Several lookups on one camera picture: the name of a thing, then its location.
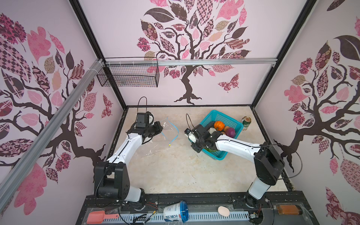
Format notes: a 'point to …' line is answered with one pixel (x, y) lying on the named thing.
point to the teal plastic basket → (225, 125)
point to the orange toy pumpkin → (219, 125)
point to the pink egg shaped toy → (223, 211)
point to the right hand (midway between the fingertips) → (194, 141)
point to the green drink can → (246, 121)
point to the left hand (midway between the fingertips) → (163, 128)
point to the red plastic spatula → (98, 216)
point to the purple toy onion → (230, 132)
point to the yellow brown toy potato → (226, 128)
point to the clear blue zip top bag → (163, 139)
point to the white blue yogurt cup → (176, 212)
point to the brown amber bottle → (289, 209)
